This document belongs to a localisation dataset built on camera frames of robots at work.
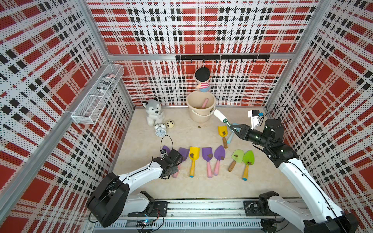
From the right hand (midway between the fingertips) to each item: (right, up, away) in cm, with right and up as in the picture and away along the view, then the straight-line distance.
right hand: (233, 127), depth 70 cm
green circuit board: (-43, -47, -1) cm, 64 cm away
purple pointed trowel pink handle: (-34, -13, +11) cm, 38 cm away
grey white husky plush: (-47, +7, +29) cm, 55 cm away
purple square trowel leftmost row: (-25, -18, +24) cm, 39 cm away
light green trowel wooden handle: (+9, -19, +23) cm, 32 cm away
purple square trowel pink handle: (-11, +17, +41) cm, 46 cm away
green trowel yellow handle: (+16, -21, +21) cm, 33 cm away
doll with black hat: (-14, +33, +23) cm, 43 cm away
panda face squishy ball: (-37, +1, +37) cm, 52 cm away
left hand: (-32, -26, +18) cm, 45 cm away
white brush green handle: (-4, +6, +8) cm, 11 cm away
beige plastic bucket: (-14, +15, +42) cm, 46 cm away
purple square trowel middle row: (-11, -19, +23) cm, 32 cm away
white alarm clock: (-42, -3, +29) cm, 51 cm away
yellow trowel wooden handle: (+2, -5, +34) cm, 35 cm away
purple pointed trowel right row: (-2, -19, +25) cm, 32 cm away
